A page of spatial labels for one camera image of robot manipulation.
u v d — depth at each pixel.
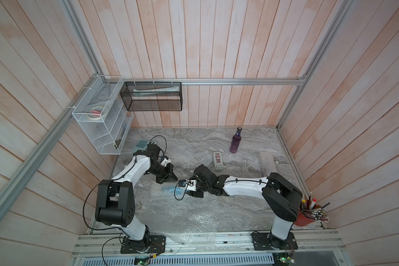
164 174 0.76
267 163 0.96
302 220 0.73
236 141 0.98
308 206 0.75
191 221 0.80
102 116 0.71
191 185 0.73
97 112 0.75
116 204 0.45
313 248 0.73
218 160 0.98
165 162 0.83
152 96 0.89
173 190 0.86
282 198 0.47
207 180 0.68
